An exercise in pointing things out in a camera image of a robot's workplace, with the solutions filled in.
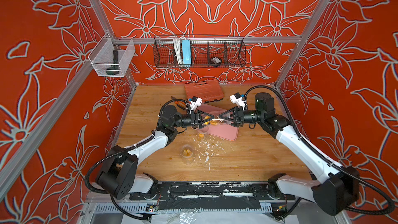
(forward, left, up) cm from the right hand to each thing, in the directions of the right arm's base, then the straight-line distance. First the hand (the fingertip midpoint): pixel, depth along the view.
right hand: (221, 117), depth 65 cm
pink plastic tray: (+9, -7, -28) cm, 31 cm away
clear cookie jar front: (-6, +16, -24) cm, 29 cm away
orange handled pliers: (+36, +30, -29) cm, 55 cm away
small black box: (+43, +1, -2) cm, 43 cm away
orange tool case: (+37, +4, -24) cm, 44 cm away
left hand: (-1, +4, -2) cm, 4 cm away
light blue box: (+42, +18, +4) cm, 46 cm away
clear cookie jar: (+5, +8, -24) cm, 26 cm away
